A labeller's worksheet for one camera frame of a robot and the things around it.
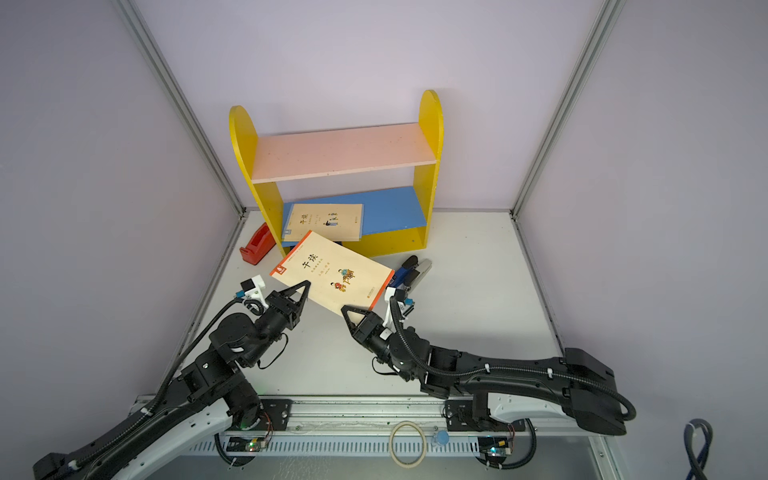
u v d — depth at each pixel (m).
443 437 0.62
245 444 0.71
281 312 0.61
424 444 0.71
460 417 0.73
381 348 0.58
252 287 0.64
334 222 0.97
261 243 1.03
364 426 0.74
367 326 0.59
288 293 0.66
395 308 0.56
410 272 0.97
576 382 0.42
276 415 0.74
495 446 0.71
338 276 0.71
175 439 0.56
